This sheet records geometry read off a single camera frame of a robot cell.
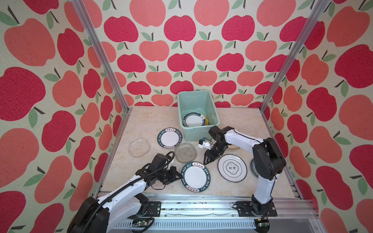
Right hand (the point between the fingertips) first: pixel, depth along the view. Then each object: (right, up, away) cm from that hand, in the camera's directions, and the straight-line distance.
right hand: (209, 162), depth 87 cm
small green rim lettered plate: (-27, +12, +20) cm, 35 cm away
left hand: (-15, -7, -8) cm, 18 cm away
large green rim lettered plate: (-9, -8, -3) cm, 12 cm away
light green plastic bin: (-5, +40, +23) cm, 47 cm away
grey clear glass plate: (-15, +4, +9) cm, 18 cm away
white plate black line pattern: (+15, -4, +2) cm, 15 cm away
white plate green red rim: (-8, +27, +25) cm, 37 cm away
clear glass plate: (-47, +7, +12) cm, 49 cm away
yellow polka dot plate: (+2, +25, +24) cm, 35 cm away
